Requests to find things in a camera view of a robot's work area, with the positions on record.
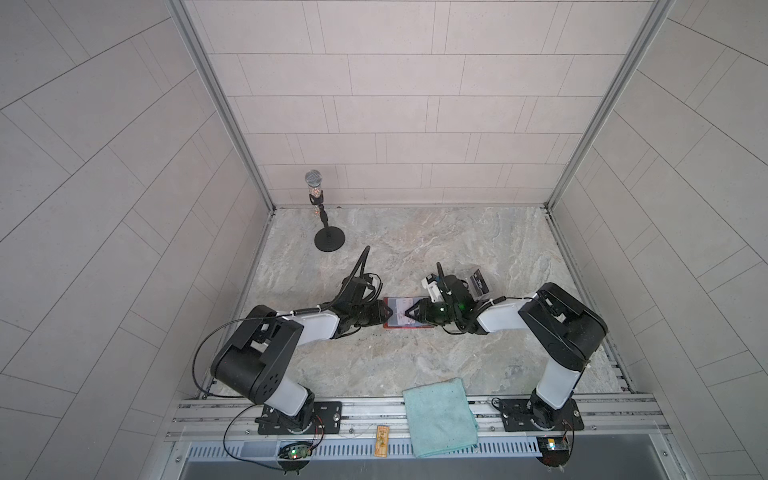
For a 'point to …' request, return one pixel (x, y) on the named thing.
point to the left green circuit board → (295, 451)
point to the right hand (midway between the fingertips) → (407, 317)
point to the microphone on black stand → (328, 238)
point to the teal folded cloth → (439, 417)
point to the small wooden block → (381, 444)
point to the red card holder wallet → (399, 320)
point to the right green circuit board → (553, 450)
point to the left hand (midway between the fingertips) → (396, 311)
